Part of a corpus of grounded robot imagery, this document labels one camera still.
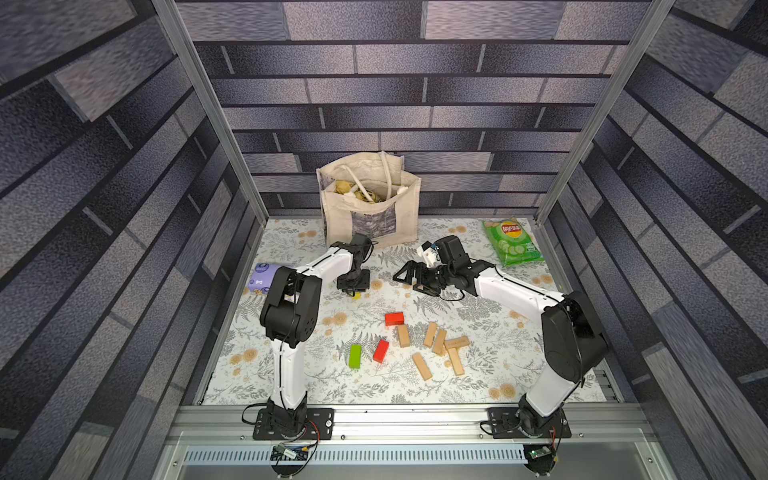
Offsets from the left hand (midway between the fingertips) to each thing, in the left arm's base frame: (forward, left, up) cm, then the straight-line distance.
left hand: (361, 286), depth 98 cm
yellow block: (-6, 0, +4) cm, 7 cm away
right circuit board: (-45, -48, -5) cm, 66 cm away
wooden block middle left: (-16, -22, -2) cm, 27 cm away
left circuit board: (-46, +15, -3) cm, 48 cm away
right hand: (-4, -13, +11) cm, 18 cm away
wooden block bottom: (-25, -19, -2) cm, 32 cm away
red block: (-11, -12, -1) cm, 16 cm away
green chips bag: (+16, -54, +5) cm, 56 cm away
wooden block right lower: (-23, -29, -2) cm, 37 cm away
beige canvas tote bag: (+25, -3, +19) cm, 32 cm away
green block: (-23, 0, -1) cm, 23 cm away
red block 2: (-21, -7, -1) cm, 23 cm away
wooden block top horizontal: (-18, -31, -1) cm, 36 cm away
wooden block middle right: (-17, -25, -1) cm, 30 cm away
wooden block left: (-17, -14, 0) cm, 22 cm away
